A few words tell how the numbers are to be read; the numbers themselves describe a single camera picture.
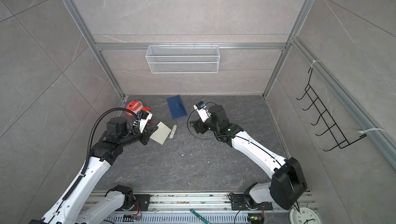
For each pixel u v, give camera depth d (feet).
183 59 3.30
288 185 1.32
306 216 2.22
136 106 3.39
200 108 2.20
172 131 3.18
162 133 2.48
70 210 1.28
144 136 2.07
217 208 2.39
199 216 2.29
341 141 1.93
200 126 2.25
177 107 3.68
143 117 1.99
